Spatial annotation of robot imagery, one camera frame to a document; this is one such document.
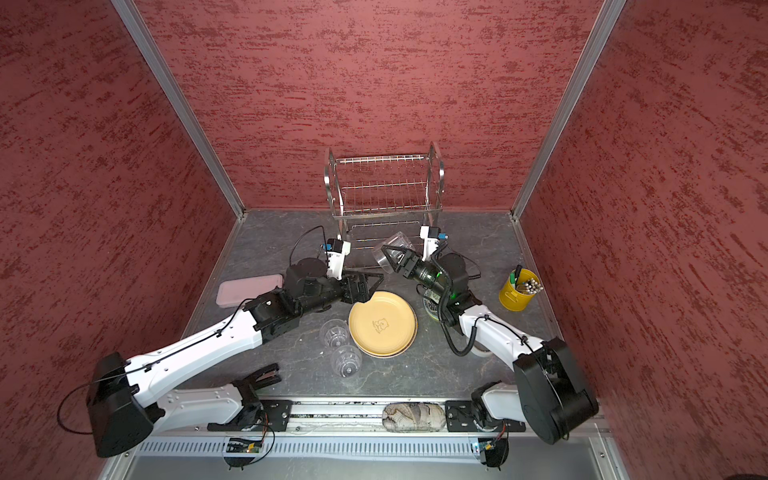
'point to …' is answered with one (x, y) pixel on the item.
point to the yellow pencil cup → (521, 285)
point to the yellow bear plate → (382, 326)
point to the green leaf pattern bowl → (431, 307)
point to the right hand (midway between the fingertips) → (383, 256)
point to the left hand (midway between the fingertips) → (371, 282)
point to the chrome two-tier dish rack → (373, 195)
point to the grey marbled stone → (413, 417)
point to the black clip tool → (249, 384)
